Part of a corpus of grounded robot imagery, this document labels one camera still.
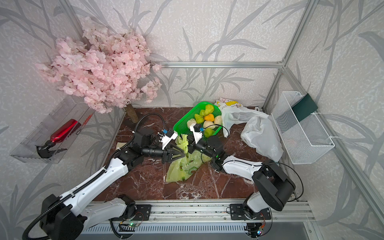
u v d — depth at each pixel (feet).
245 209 2.14
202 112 3.58
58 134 2.06
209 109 3.54
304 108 2.30
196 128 2.11
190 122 3.43
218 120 3.45
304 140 1.96
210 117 3.50
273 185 1.42
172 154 2.09
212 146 1.99
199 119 3.47
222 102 3.55
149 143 1.99
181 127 3.39
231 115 3.36
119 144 3.16
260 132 3.16
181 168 2.47
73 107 2.56
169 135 2.06
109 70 2.39
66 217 1.22
